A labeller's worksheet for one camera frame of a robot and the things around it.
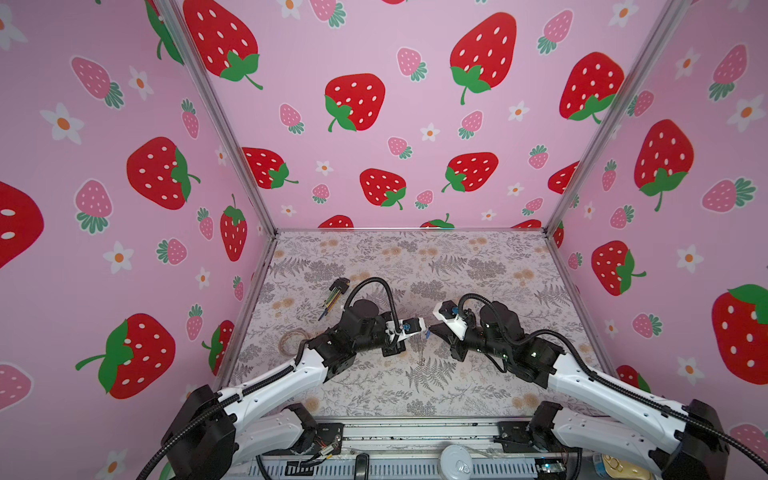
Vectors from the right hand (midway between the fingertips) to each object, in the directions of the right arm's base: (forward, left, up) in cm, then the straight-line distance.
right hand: (430, 327), depth 73 cm
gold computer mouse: (-22, -44, -16) cm, 52 cm away
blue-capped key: (-1, +1, -2) cm, 2 cm away
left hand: (+1, +4, -2) cm, 4 cm away
